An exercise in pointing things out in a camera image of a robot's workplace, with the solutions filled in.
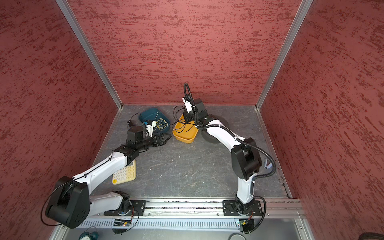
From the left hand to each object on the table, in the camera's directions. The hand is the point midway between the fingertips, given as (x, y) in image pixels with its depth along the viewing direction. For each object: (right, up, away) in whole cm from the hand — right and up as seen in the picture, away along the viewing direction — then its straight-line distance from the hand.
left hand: (166, 138), depth 83 cm
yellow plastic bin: (+9, +3, +12) cm, 15 cm away
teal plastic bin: (-16, +15, +29) cm, 36 cm away
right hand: (+10, +15, +5) cm, 19 cm away
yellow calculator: (-23, -20, 0) cm, 31 cm away
